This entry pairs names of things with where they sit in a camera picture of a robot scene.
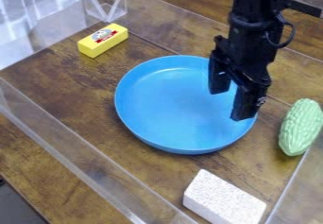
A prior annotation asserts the round blue plastic tray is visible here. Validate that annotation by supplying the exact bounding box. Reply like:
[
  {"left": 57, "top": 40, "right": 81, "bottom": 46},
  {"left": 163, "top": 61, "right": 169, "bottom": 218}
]
[{"left": 115, "top": 55, "right": 256, "bottom": 155}]

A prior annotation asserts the green bitter gourd toy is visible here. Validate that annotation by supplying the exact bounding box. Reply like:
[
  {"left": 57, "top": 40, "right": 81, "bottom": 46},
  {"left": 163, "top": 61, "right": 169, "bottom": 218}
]
[{"left": 279, "top": 98, "right": 323, "bottom": 156}]

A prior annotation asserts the yellow butter block toy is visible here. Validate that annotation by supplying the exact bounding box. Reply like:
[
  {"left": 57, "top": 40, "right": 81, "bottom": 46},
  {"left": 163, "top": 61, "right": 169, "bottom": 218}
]
[{"left": 77, "top": 24, "right": 128, "bottom": 58}]

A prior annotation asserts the white speckled foam block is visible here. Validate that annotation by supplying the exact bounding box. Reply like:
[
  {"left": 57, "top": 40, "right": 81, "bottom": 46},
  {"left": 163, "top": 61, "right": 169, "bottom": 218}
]
[{"left": 183, "top": 169, "right": 265, "bottom": 224}]

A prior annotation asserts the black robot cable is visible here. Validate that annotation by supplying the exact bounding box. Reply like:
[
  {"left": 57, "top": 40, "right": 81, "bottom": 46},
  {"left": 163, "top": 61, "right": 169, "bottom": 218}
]
[{"left": 264, "top": 13, "right": 296, "bottom": 49}]

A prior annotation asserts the clear acrylic corner bracket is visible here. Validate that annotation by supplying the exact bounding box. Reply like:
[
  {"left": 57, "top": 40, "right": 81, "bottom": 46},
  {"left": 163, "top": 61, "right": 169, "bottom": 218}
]
[{"left": 81, "top": 0, "right": 127, "bottom": 23}]

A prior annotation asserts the clear acrylic enclosure wall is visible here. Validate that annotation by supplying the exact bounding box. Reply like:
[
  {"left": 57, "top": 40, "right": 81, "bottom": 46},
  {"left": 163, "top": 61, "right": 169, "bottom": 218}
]
[{"left": 0, "top": 0, "right": 323, "bottom": 224}]

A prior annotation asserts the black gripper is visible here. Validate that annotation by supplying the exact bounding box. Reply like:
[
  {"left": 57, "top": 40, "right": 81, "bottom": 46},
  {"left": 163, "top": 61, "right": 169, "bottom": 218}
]
[{"left": 208, "top": 0, "right": 295, "bottom": 121}]

